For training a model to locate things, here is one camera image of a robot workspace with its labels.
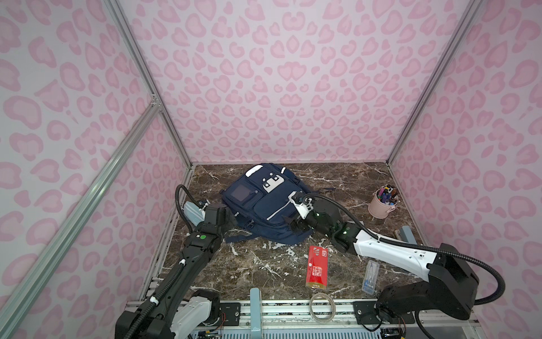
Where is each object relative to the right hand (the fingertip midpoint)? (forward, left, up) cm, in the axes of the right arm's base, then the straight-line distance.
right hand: (291, 205), depth 79 cm
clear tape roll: (-31, -14, -18) cm, 39 cm away
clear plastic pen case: (-19, -30, -19) cm, 40 cm away
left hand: (-1, +27, -5) cm, 27 cm away
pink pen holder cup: (+9, -40, -9) cm, 42 cm away
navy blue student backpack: (+10, +15, -13) cm, 22 cm away
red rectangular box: (-16, -10, -20) cm, 27 cm away
